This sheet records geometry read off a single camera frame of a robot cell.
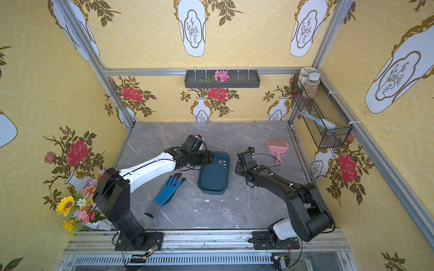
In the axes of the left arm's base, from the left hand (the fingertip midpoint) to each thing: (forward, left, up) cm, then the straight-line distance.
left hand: (205, 156), depth 89 cm
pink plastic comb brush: (+12, -45, -11) cm, 48 cm away
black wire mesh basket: (+19, -63, +17) cm, 68 cm away
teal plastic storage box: (-7, -4, -11) cm, 14 cm away
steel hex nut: (-4, +8, -11) cm, 15 cm away
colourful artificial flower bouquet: (-26, +48, +5) cm, 55 cm away
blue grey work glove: (-15, +21, -11) cm, 28 cm away
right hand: (-2, -22, -6) cm, 22 cm away
